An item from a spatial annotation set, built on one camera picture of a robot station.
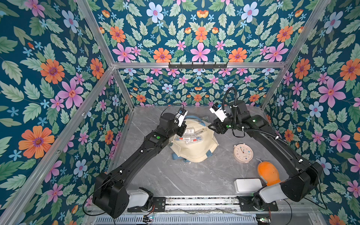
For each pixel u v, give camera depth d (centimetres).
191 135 96
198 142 96
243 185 77
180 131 70
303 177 39
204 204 75
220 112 65
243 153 91
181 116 66
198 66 92
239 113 56
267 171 76
